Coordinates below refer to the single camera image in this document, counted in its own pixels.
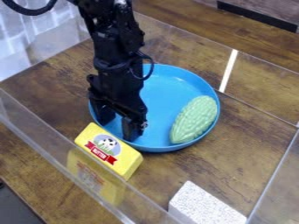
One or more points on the green bitter melon toy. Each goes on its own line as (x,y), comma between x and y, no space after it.
(194,120)

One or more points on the blue round tray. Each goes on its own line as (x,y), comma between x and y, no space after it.
(168,90)

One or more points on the yellow butter block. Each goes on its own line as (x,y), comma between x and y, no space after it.
(110,150)

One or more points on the white speckled foam block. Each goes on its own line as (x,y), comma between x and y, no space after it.
(195,207)

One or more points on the dark baseboard strip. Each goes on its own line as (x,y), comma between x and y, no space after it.
(279,23)

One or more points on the clear acrylic enclosure wall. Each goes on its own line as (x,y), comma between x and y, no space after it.
(244,162)

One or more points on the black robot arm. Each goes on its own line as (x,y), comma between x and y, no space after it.
(114,30)

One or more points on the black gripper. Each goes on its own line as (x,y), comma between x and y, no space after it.
(114,94)

